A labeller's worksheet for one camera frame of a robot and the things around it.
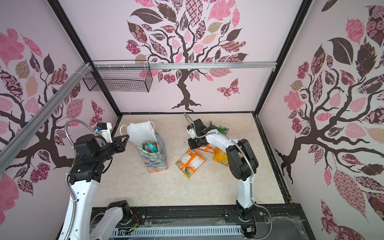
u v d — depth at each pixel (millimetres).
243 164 510
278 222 715
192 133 873
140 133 830
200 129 751
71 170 495
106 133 608
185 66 945
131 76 948
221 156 897
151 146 796
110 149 590
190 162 897
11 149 502
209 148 958
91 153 503
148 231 697
